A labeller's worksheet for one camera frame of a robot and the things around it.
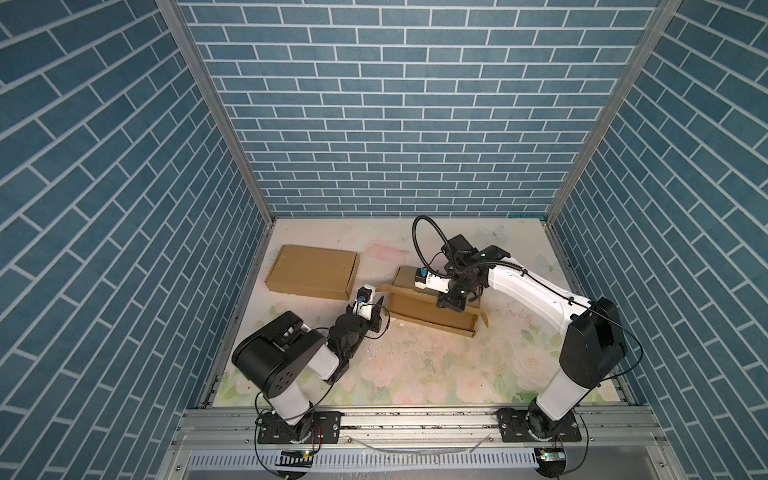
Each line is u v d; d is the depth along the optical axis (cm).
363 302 75
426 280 75
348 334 67
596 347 46
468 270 61
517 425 74
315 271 100
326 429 74
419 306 82
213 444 72
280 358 47
